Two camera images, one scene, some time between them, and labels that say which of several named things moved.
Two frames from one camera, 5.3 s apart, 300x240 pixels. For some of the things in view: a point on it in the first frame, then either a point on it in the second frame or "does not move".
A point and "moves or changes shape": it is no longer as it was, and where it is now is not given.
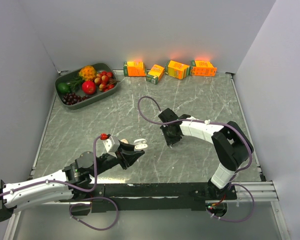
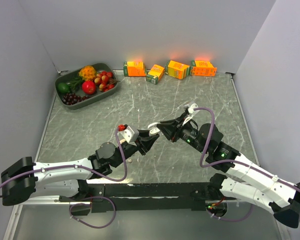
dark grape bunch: (71, 98) does not move
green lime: (63, 88) does not move
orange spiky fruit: (88, 73) does not move
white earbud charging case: (140, 144) moves or changes shape
